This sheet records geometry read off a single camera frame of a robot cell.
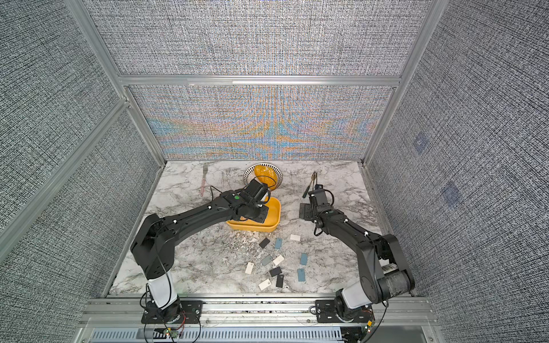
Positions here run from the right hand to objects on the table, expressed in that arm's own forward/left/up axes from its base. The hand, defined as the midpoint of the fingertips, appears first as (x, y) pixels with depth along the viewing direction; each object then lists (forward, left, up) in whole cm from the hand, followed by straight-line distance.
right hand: (313, 203), depth 92 cm
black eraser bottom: (-30, +15, -7) cm, 34 cm away
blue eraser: (-15, +15, -8) cm, 23 cm away
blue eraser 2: (-21, +5, -8) cm, 23 cm away
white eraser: (-12, +8, -8) cm, 17 cm away
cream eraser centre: (-21, +15, -8) cm, 27 cm away
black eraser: (-14, +21, -8) cm, 27 cm away
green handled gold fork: (+24, -5, -11) cm, 27 cm away
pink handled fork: (+27, +55, -10) cm, 62 cm away
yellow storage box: (-9, +19, -3) cm, 21 cm away
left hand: (-6, +20, +2) cm, 21 cm away
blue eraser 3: (-27, +7, -7) cm, 29 cm away
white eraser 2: (-25, +27, -8) cm, 37 cm away
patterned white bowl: (+22, +30, -7) cm, 38 cm away
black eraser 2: (-26, +17, -8) cm, 32 cm away
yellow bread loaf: (+18, +21, -3) cm, 28 cm away
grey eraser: (-22, +20, -8) cm, 31 cm away
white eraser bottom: (-31, +21, -8) cm, 38 cm away
